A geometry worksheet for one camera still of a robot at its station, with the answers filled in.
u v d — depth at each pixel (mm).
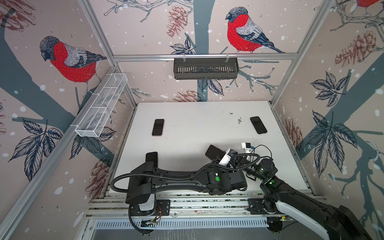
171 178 422
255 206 729
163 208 736
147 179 460
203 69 1049
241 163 665
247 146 741
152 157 917
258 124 1072
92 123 707
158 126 1074
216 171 523
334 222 420
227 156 610
